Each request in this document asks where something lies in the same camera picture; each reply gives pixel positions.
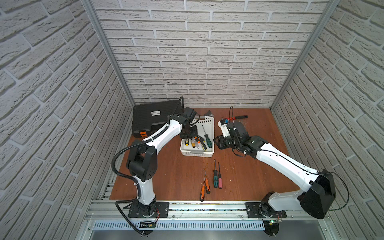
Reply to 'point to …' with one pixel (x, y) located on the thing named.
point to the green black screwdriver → (215, 176)
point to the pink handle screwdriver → (220, 180)
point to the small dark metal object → (209, 113)
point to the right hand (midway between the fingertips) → (216, 138)
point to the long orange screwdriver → (203, 190)
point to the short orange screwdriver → (207, 187)
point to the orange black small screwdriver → (197, 139)
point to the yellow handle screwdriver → (193, 142)
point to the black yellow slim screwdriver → (202, 142)
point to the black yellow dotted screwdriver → (187, 142)
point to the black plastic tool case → (149, 117)
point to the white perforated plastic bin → (208, 123)
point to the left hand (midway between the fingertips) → (195, 133)
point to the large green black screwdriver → (208, 142)
